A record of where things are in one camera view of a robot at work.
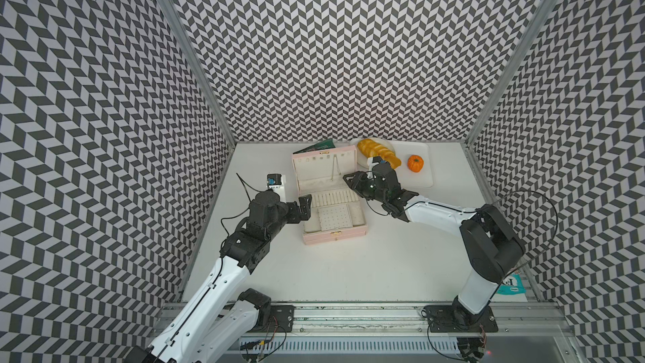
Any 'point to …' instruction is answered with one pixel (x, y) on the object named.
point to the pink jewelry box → (335, 213)
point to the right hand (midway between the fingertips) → (343, 181)
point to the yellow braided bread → (373, 149)
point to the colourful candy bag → (511, 285)
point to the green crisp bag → (326, 144)
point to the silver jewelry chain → (335, 157)
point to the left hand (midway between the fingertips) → (296, 199)
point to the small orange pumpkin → (415, 163)
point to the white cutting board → (407, 178)
